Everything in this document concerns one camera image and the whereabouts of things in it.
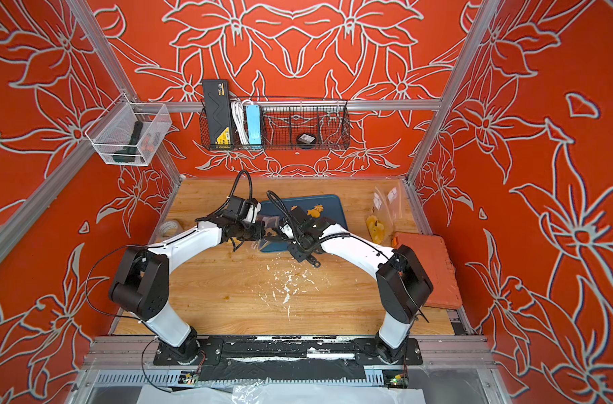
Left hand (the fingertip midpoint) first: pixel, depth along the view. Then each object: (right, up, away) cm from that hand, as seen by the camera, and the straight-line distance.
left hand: (266, 230), depth 91 cm
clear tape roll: (-41, 0, +9) cm, 42 cm away
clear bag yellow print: (+41, +6, -9) cm, 43 cm away
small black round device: (+15, +35, +4) cm, 38 cm away
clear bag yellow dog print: (+49, +14, +6) cm, 52 cm away
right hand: (+10, -6, -6) cm, 14 cm away
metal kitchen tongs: (+18, -9, -13) cm, 23 cm away
